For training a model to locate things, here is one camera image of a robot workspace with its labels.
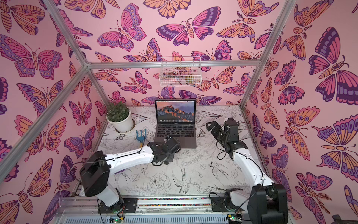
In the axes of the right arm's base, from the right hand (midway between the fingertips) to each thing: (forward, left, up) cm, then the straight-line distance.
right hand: (211, 126), depth 84 cm
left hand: (-13, +25, -12) cm, 30 cm away
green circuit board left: (-46, +50, -20) cm, 71 cm away
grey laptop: (+18, +23, -14) cm, 32 cm away
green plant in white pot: (+11, +60, -3) cm, 61 cm away
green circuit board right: (-43, -9, -20) cm, 48 cm away
